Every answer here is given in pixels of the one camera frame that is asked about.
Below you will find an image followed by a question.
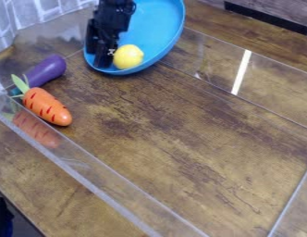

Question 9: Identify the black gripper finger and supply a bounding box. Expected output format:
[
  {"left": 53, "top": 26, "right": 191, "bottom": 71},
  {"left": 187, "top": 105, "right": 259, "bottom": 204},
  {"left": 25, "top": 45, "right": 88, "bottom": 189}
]
[
  {"left": 93, "top": 40, "right": 117, "bottom": 69},
  {"left": 85, "top": 19, "right": 97, "bottom": 54}
]

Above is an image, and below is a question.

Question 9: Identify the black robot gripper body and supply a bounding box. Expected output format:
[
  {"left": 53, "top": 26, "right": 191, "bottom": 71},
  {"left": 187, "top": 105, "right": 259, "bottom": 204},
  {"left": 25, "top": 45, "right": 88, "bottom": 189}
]
[{"left": 93, "top": 0, "right": 136, "bottom": 41}]

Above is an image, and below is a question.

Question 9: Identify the blue round plastic tray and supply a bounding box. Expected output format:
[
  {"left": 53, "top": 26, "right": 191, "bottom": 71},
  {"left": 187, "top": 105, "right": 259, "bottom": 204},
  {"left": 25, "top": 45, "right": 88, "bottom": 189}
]
[{"left": 82, "top": 0, "right": 185, "bottom": 75}]

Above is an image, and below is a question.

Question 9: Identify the purple toy eggplant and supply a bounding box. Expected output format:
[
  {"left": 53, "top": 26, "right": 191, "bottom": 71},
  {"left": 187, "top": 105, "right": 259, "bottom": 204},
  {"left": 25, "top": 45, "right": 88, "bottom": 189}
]
[{"left": 21, "top": 54, "right": 66, "bottom": 88}]

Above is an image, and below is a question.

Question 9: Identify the yellow toy lemon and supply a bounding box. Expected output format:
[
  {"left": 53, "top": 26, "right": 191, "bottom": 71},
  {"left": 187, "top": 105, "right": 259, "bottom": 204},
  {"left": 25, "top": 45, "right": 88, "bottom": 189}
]
[{"left": 112, "top": 44, "right": 144, "bottom": 69}]

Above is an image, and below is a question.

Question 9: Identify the orange toy carrot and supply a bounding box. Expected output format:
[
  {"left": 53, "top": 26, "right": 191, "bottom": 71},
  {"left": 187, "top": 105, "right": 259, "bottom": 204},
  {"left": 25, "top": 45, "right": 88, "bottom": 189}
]
[{"left": 9, "top": 73, "right": 73, "bottom": 127}]

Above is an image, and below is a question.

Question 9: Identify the dark baseboard strip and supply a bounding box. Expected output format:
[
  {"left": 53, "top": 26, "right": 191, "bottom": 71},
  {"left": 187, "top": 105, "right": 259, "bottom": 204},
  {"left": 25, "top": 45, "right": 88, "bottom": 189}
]
[{"left": 223, "top": 1, "right": 307, "bottom": 35}]

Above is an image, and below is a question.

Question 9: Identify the clear acrylic barrier wall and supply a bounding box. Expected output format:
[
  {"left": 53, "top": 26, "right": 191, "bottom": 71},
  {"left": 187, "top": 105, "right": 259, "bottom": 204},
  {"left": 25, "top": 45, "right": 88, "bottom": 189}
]
[{"left": 0, "top": 83, "right": 209, "bottom": 237}]

